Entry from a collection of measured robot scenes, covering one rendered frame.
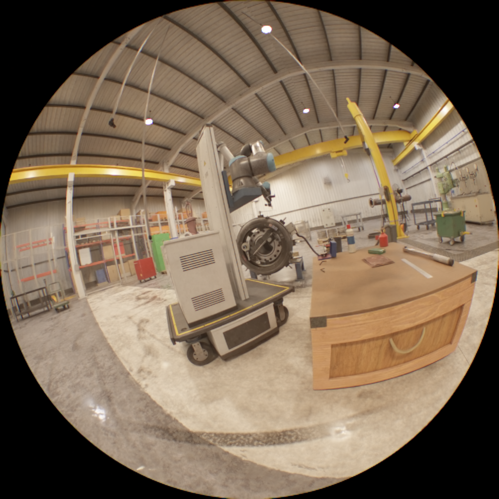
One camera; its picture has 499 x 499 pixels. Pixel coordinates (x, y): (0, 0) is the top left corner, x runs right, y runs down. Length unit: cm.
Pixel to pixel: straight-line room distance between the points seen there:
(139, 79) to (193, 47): 244
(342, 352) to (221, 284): 75
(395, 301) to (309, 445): 61
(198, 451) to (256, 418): 31
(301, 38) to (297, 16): 127
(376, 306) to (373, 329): 9
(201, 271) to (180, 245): 19
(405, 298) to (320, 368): 41
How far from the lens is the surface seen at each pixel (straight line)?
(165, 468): 91
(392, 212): 477
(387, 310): 61
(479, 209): 604
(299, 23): 873
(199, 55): 822
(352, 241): 138
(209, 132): 146
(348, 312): 56
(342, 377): 81
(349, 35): 963
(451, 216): 349
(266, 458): 78
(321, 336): 60
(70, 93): 901
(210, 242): 97
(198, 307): 99
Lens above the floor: 76
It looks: 4 degrees down
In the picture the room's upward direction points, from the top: 12 degrees counter-clockwise
